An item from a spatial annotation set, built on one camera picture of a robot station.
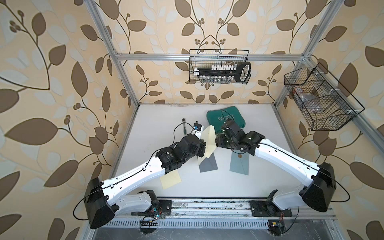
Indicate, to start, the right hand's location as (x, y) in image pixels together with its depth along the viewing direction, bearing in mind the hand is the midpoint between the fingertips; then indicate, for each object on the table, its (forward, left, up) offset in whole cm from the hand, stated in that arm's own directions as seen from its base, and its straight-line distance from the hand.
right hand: (218, 141), depth 80 cm
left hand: (-2, +9, +6) cm, 11 cm away
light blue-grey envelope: (-6, -14, -17) cm, 23 cm away
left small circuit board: (-36, +35, -14) cm, 52 cm away
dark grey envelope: (-6, +5, -17) cm, 18 cm away
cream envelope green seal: (-14, +27, -18) cm, 35 cm away
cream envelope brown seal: (+2, +5, +2) cm, 6 cm away
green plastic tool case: (+26, -3, -11) cm, 28 cm away
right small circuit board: (-37, -26, -21) cm, 50 cm away
